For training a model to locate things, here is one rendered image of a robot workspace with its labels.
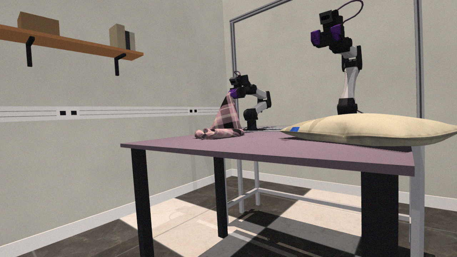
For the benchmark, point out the cream pillow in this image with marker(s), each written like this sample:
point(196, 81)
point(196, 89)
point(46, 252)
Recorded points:
point(373, 130)

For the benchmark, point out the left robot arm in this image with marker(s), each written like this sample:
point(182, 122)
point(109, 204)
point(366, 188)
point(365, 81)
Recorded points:
point(346, 104)

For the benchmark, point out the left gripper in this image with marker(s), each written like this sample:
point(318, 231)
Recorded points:
point(331, 36)

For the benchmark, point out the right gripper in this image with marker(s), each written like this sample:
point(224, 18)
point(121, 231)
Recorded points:
point(238, 92)

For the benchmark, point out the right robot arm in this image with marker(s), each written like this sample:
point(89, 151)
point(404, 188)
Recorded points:
point(250, 115)

